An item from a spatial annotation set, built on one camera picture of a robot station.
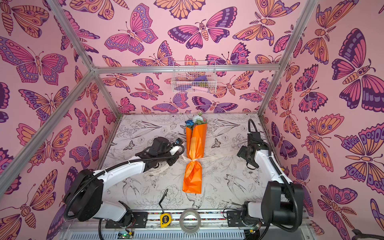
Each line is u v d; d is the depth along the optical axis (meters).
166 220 0.73
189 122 1.09
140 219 0.74
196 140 0.91
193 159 0.90
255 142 0.67
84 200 0.42
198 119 1.06
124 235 0.72
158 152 0.66
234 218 0.73
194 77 0.96
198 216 0.72
